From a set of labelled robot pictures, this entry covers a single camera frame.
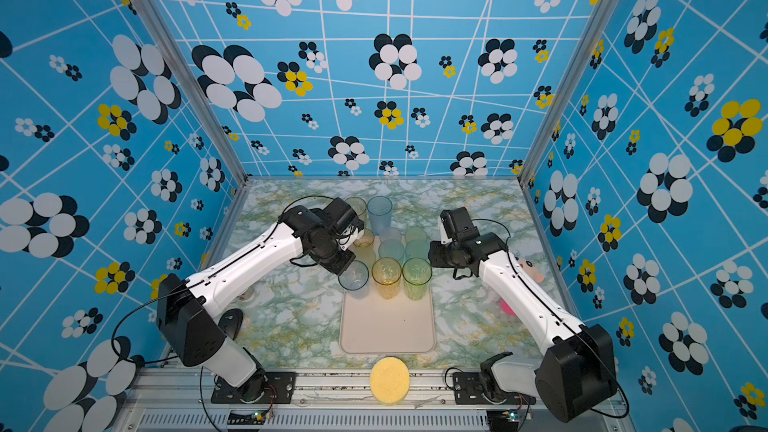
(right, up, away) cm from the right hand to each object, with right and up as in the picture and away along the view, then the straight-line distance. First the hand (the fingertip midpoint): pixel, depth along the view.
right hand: (437, 254), depth 83 cm
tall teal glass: (-13, +1, +6) cm, 14 cm away
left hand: (-25, -2, -4) cm, 25 cm away
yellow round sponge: (-13, -29, -10) cm, 34 cm away
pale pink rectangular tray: (-18, -20, 0) cm, 27 cm away
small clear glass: (-13, +4, +17) cm, 22 cm away
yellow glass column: (-14, -6, +4) cm, 16 cm away
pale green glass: (-5, +4, +19) cm, 20 cm away
